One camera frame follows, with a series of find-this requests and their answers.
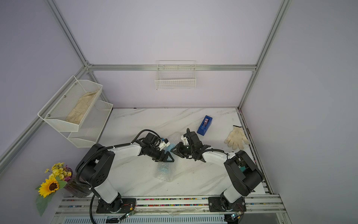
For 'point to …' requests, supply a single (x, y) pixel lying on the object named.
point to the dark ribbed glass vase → (77, 189)
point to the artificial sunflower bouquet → (59, 174)
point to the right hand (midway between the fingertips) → (172, 153)
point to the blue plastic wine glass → (165, 170)
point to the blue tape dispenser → (204, 125)
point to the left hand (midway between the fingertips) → (169, 162)
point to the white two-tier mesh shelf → (90, 131)
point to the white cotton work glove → (237, 137)
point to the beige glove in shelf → (79, 113)
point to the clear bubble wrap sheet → (175, 138)
